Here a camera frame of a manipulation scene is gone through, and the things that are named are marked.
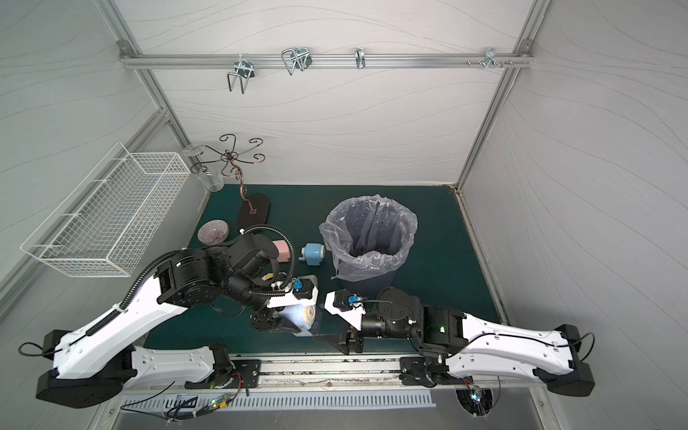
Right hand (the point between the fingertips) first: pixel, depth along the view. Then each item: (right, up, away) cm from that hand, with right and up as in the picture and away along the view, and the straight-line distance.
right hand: (318, 319), depth 57 cm
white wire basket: (-57, +19, +11) cm, 61 cm away
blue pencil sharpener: (-6, +9, +34) cm, 35 cm away
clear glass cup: (-43, +41, +29) cm, 67 cm away
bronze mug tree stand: (-33, +25, +51) cm, 66 cm away
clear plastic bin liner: (+13, +15, +28) cm, 35 cm away
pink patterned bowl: (-47, +15, +47) cm, 68 cm away
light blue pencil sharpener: (-3, +2, -4) cm, 6 cm away
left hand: (-4, +1, 0) cm, 4 cm away
